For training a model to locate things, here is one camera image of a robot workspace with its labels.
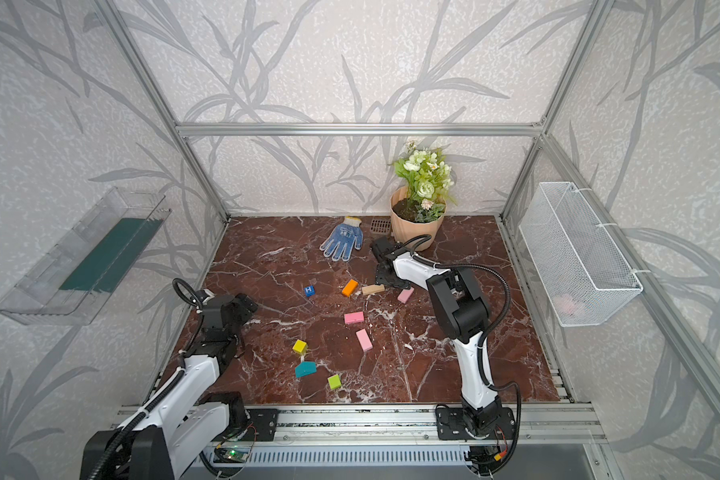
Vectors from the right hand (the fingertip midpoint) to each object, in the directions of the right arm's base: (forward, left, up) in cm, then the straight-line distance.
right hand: (391, 271), depth 103 cm
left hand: (-14, +44, +10) cm, 47 cm away
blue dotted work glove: (+15, +18, 0) cm, 24 cm away
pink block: (-10, -4, +1) cm, 11 cm away
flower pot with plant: (+16, -9, +15) cm, 23 cm away
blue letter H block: (-8, +27, 0) cm, 28 cm away
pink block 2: (-18, +12, +1) cm, 21 cm away
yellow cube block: (-27, +27, +2) cm, 38 cm away
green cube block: (-36, +17, 0) cm, 39 cm away
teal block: (-32, +25, -1) cm, 41 cm away
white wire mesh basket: (-24, -38, +34) cm, 57 cm away
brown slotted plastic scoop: (+21, +4, 0) cm, 21 cm away
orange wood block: (-7, +14, 0) cm, 16 cm away
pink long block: (-24, +9, 0) cm, 26 cm away
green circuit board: (-52, +39, -1) cm, 65 cm away
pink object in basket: (-23, -42, +20) cm, 52 cm away
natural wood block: (-7, +7, -1) cm, 9 cm away
